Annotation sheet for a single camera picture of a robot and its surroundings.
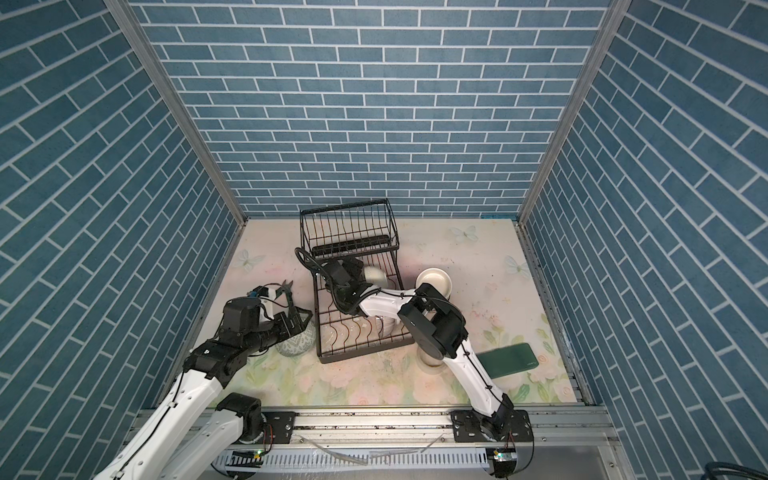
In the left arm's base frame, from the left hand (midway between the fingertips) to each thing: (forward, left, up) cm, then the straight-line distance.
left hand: (303, 318), depth 79 cm
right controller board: (-31, -52, -16) cm, 62 cm away
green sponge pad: (-7, -58, -13) cm, 60 cm away
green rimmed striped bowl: (-2, +3, -12) cm, 13 cm away
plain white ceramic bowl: (+14, -38, -2) cm, 41 cm away
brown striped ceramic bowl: (-1, -22, -2) cm, 22 cm away
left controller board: (-29, +12, -16) cm, 35 cm away
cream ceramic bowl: (+14, -19, -2) cm, 24 cm away
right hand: (+23, -9, -4) cm, 25 cm away
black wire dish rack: (+26, -16, +7) cm, 31 cm away
